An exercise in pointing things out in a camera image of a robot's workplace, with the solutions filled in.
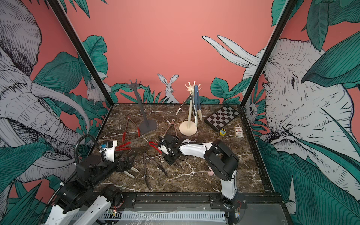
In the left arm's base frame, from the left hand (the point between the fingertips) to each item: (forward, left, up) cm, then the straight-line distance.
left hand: (130, 151), depth 67 cm
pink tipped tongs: (-5, -43, -23) cm, 49 cm away
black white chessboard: (+35, -56, -21) cm, 70 cm away
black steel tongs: (0, -11, -23) cm, 25 cm away
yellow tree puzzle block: (+24, -57, -23) cm, 66 cm away
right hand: (+5, -16, -22) cm, 27 cm away
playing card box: (+23, -68, -22) cm, 75 cm away
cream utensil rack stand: (+28, -32, -23) cm, 48 cm away
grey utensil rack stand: (+31, -1, -23) cm, 39 cm away
